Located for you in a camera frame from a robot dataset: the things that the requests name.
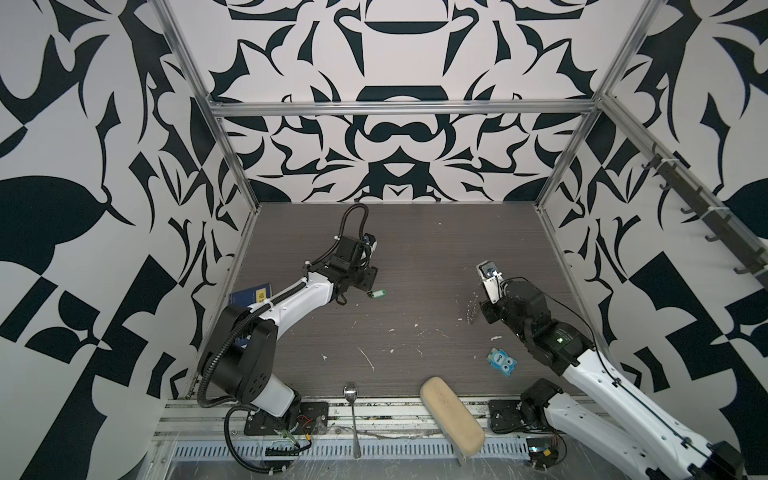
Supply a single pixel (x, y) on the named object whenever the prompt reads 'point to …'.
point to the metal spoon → (350, 393)
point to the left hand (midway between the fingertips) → (369, 264)
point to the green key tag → (378, 293)
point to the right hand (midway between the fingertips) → (488, 282)
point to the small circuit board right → (541, 452)
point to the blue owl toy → (501, 361)
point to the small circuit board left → (282, 451)
